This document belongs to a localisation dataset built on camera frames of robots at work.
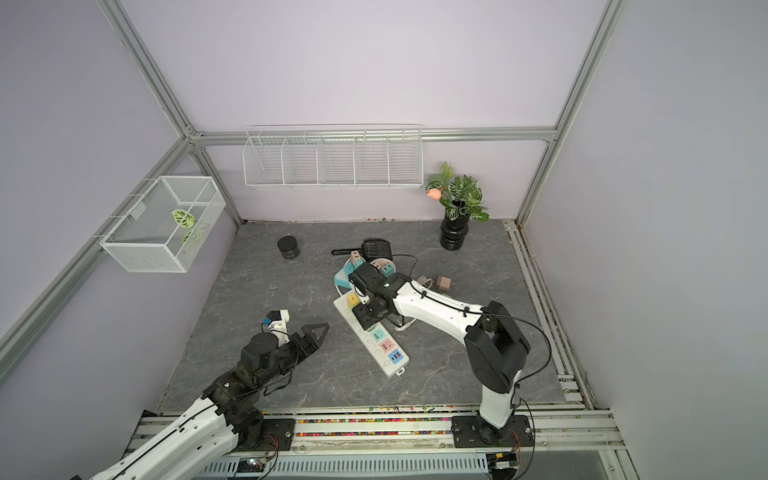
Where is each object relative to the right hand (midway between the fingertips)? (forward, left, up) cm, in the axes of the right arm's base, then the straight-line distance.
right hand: (367, 312), depth 86 cm
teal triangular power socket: (+16, +10, -5) cm, 20 cm away
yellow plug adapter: (+5, +5, -3) cm, 8 cm away
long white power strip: (-6, -3, -6) cm, 9 cm away
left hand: (-8, +11, +2) cm, 13 cm away
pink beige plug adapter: (+14, -24, -7) cm, 29 cm away
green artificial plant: (+28, -28, +19) cm, 44 cm away
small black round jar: (+30, +31, -7) cm, 44 cm away
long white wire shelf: (+47, +12, +21) cm, 53 cm away
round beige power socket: (+25, -2, -9) cm, 26 cm away
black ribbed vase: (+32, -29, -1) cm, 44 cm away
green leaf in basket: (+17, +49, +21) cm, 56 cm away
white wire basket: (+17, +55, +19) cm, 60 cm away
